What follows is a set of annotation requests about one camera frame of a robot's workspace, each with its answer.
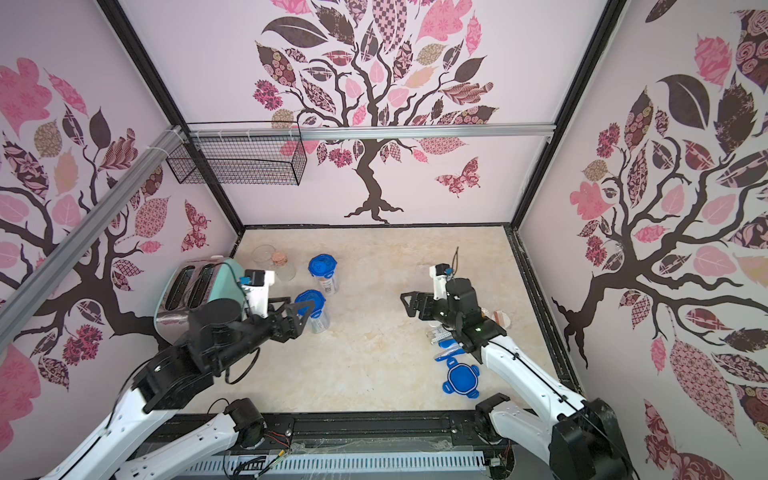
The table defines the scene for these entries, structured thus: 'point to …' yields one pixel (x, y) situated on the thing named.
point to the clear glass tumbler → (262, 256)
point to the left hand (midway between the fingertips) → (304, 309)
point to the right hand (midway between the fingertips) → (413, 294)
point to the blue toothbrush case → (449, 348)
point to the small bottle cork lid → (280, 259)
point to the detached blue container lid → (462, 379)
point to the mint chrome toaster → (192, 282)
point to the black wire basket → (242, 161)
